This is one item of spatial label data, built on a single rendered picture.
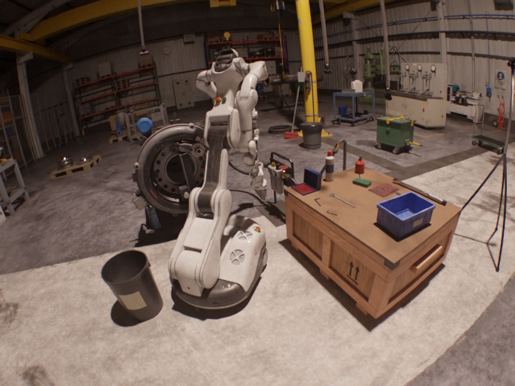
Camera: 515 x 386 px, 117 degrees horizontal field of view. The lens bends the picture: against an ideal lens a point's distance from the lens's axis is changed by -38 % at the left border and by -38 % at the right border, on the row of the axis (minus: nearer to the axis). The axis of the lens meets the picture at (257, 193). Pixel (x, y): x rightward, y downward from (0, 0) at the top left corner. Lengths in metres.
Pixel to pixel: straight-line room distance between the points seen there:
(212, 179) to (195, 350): 0.99
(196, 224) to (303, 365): 0.97
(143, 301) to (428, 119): 6.70
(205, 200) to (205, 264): 0.36
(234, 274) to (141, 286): 0.55
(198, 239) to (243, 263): 0.29
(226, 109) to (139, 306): 1.30
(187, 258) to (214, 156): 0.61
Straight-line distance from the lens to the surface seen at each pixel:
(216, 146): 1.53
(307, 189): 1.76
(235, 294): 1.44
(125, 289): 1.50
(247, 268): 1.45
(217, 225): 1.39
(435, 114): 7.05
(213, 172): 1.50
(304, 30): 5.30
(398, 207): 1.53
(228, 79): 1.63
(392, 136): 4.32
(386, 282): 1.28
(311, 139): 4.34
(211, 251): 1.35
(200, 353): 1.45
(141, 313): 1.65
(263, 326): 1.48
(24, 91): 14.23
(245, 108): 1.34
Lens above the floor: 1.23
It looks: 25 degrees down
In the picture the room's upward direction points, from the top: 6 degrees counter-clockwise
